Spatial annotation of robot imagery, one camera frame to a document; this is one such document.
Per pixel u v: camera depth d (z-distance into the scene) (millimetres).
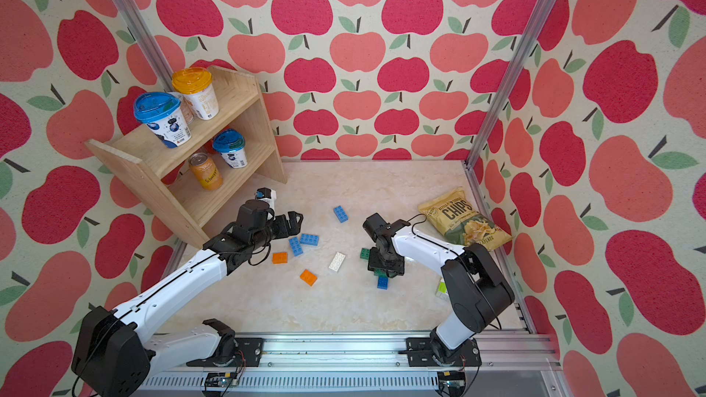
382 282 860
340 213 1023
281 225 730
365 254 919
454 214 946
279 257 904
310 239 958
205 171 777
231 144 843
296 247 933
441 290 820
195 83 657
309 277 866
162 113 590
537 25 796
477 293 446
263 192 731
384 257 742
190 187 834
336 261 907
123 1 749
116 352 394
